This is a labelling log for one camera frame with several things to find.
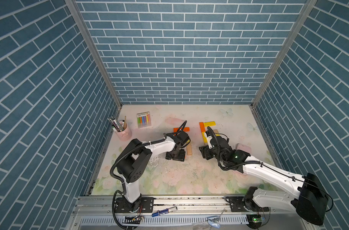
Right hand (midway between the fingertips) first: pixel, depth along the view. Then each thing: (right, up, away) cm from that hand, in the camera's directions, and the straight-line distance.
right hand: (204, 146), depth 81 cm
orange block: (-10, +8, +23) cm, 27 cm away
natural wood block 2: (+12, +6, +23) cm, 27 cm away
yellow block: (+8, +12, +27) cm, 30 cm away
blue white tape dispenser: (+2, -33, -13) cm, 36 cm away
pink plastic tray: (+28, -3, +12) cm, 31 cm away
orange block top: (+2, +10, +25) cm, 27 cm away
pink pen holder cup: (-51, +5, +12) cm, 52 cm away
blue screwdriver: (-23, -30, -11) cm, 40 cm away
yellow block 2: (-1, +6, -9) cm, 11 cm away
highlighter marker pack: (-42, +15, +28) cm, 53 cm away
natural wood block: (-8, -4, +12) cm, 15 cm away
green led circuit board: (+23, -35, -11) cm, 43 cm away
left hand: (-13, -10, +9) cm, 19 cm away
